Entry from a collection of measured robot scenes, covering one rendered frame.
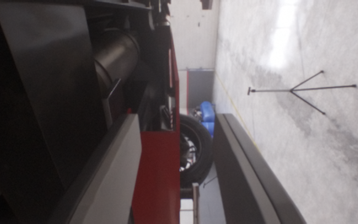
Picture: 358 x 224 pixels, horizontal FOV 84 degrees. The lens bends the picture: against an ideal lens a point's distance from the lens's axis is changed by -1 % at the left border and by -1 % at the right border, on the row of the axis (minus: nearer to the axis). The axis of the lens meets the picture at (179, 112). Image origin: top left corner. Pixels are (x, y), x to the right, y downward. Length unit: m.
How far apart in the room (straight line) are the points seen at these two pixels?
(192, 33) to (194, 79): 1.92
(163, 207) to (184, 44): 8.67
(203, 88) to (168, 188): 9.19
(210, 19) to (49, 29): 8.67
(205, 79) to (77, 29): 9.05
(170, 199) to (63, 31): 0.19
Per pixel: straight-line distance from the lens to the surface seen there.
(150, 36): 1.06
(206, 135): 1.93
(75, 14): 0.24
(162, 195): 0.22
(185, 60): 8.99
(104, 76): 0.47
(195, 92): 9.42
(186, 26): 8.76
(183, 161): 1.80
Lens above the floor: 1.59
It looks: level
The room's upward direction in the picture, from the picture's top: 90 degrees counter-clockwise
